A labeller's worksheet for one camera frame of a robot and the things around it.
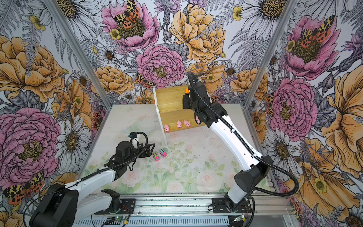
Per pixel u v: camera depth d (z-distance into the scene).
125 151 0.67
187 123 0.87
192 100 0.55
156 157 0.89
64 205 0.41
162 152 0.92
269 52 0.90
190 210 0.73
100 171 0.56
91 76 1.02
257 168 0.41
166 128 0.85
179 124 0.87
